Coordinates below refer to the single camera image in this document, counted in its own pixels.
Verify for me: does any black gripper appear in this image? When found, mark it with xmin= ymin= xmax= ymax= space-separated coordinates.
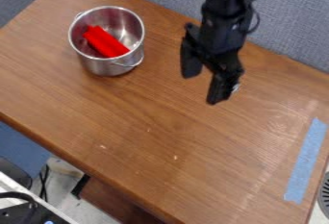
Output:
xmin=181 ymin=5 xmax=249 ymax=105

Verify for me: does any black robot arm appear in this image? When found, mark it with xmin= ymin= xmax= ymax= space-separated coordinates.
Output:
xmin=181 ymin=0 xmax=260 ymax=105

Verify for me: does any metal pot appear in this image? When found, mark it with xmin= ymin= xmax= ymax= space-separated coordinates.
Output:
xmin=69 ymin=6 xmax=146 ymax=76

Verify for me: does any red block object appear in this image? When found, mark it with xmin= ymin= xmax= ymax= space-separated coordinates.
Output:
xmin=82 ymin=26 xmax=130 ymax=58

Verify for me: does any grey round vent object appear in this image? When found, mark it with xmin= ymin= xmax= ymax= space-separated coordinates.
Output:
xmin=318 ymin=172 xmax=329 ymax=219

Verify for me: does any blue tape strip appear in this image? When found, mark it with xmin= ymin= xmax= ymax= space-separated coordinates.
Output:
xmin=284 ymin=118 xmax=329 ymax=204

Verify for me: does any black chair base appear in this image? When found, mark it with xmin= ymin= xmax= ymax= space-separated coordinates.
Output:
xmin=0 ymin=158 xmax=33 ymax=189

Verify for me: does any black device with cable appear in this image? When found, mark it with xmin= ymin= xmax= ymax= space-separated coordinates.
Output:
xmin=0 ymin=191 xmax=71 ymax=224

